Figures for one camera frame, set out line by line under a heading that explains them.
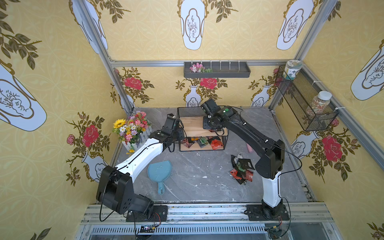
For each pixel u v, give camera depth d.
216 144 0.97
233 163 0.90
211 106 0.65
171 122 0.64
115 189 0.42
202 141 0.98
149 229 0.73
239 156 0.92
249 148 0.55
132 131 0.87
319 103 0.65
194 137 1.00
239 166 0.88
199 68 0.88
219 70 0.92
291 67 0.84
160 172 0.89
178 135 0.77
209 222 0.72
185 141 0.99
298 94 0.90
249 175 0.85
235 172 0.86
